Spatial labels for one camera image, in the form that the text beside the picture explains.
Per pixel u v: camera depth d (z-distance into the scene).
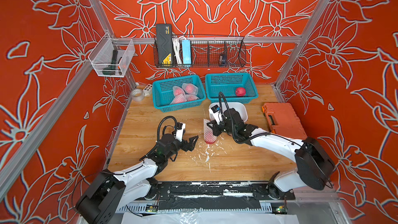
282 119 0.95
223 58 0.90
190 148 0.74
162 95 1.14
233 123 0.63
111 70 0.78
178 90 1.07
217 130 0.73
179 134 0.72
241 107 1.01
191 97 1.03
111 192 0.42
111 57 0.89
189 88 1.10
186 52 0.90
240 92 1.08
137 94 1.13
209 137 0.83
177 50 0.88
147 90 1.13
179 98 1.01
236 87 1.16
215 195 0.73
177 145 0.64
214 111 0.73
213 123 0.75
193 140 0.74
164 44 0.88
